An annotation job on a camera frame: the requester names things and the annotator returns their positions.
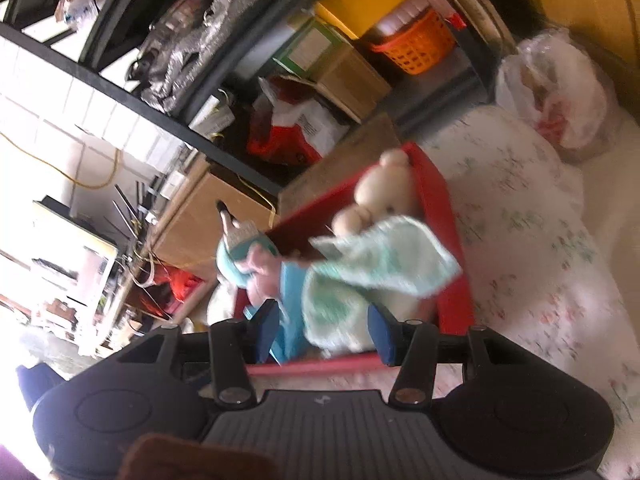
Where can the green box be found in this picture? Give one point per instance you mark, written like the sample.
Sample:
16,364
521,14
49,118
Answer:
305,47

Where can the pink plush toy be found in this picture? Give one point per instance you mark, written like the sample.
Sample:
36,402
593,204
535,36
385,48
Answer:
265,275

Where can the flat screen monitor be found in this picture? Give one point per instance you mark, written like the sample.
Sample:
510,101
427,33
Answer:
75,255

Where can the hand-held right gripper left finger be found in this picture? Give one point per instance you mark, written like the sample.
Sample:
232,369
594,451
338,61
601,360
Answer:
265,330

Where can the blue cloth pouch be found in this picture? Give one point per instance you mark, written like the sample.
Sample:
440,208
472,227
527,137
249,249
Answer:
291,300

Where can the red and white bag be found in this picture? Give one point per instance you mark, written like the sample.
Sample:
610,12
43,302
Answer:
290,125

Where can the beige teddy bear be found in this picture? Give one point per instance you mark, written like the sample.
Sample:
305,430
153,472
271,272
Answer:
380,190

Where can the white plastic bag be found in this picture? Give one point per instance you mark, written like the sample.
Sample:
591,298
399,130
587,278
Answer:
555,90

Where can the red cardboard box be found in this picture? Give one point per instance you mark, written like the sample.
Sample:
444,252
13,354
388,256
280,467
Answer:
457,305

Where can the crumpled clear plastic sheet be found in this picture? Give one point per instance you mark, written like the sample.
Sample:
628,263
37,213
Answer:
200,55

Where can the black antenna router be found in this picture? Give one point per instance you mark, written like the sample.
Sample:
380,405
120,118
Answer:
135,210

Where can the brown cardboard box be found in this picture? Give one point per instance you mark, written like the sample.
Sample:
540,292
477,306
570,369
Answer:
355,80

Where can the black metal shelf rack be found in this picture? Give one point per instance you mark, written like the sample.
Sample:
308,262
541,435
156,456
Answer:
150,105

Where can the stainless steel pot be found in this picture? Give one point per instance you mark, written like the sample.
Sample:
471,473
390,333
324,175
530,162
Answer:
170,25

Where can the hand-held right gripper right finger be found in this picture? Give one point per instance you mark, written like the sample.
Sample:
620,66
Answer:
382,335

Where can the teal plush toy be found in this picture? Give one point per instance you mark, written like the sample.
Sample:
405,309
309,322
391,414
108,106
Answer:
240,255

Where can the orange plastic basket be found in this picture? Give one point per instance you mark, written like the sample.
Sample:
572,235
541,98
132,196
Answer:
417,45

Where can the brown fuzzy cloth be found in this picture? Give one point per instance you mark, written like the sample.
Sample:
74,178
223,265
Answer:
195,460

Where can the white green-dotted fluffy towel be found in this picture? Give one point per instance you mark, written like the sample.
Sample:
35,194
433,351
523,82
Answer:
370,265

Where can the wooden tv cabinet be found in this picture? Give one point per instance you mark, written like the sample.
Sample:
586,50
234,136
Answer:
210,215

